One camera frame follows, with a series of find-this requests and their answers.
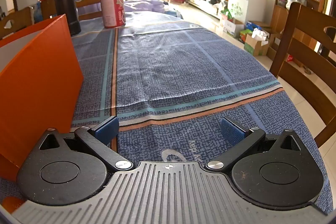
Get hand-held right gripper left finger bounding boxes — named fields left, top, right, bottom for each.
left=39, top=116, right=134, bottom=172

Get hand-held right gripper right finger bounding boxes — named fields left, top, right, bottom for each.
left=205, top=117, right=303, bottom=170

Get orange cardboard box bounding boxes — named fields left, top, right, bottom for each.
left=0, top=14, right=84, bottom=182

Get open cardboard box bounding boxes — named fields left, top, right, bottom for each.
left=244, top=30, right=276, bottom=56

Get blue patterned tablecloth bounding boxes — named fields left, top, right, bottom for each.
left=0, top=11, right=334, bottom=215

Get white carton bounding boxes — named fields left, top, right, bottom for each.
left=223, top=18, right=244, bottom=38

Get blue and white box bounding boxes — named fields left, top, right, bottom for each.
left=245, top=21, right=263, bottom=31

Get orange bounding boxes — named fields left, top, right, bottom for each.
left=1, top=196, right=25, bottom=214

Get pink can with gold lid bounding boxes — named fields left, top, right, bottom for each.
left=99, top=0, right=126, bottom=28

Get white chest freezer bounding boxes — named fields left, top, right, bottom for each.
left=227, top=0, right=269, bottom=26

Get purple bedding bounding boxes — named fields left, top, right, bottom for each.
left=123, top=0, right=167, bottom=14

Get white television stand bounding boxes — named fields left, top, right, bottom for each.
left=189, top=0, right=229, bottom=17

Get white plastic bag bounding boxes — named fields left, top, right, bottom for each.
left=286, top=0, right=306, bottom=10

